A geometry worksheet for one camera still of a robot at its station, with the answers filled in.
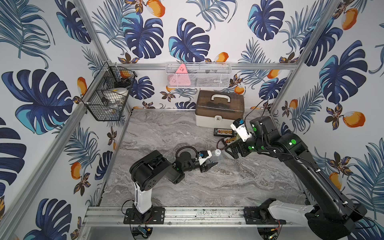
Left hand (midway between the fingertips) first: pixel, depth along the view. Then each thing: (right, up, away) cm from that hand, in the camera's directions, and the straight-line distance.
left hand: (214, 155), depth 82 cm
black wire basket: (-56, +34, -4) cm, 66 cm away
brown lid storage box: (+5, +27, +13) cm, 31 cm away
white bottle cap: (+1, +3, -6) cm, 7 cm away
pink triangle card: (-19, +45, +8) cm, 50 cm away
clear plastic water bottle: (-1, +3, -6) cm, 6 cm away
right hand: (+7, +9, -14) cm, 18 cm away
